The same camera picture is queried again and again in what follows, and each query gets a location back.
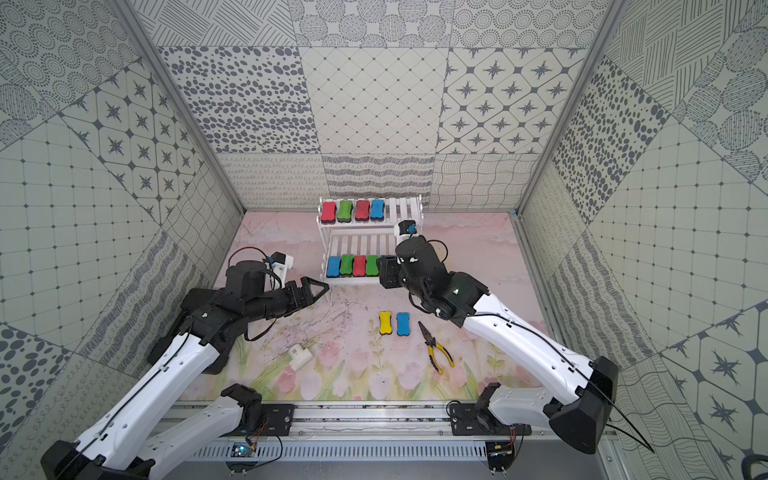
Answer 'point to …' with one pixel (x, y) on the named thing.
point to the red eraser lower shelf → (359, 265)
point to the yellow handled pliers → (431, 343)
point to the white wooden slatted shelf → (355, 232)
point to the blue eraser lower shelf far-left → (334, 267)
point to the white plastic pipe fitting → (299, 357)
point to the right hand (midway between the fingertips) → (387, 263)
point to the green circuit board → (240, 450)
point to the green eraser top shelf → (344, 212)
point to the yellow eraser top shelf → (385, 322)
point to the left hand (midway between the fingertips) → (318, 285)
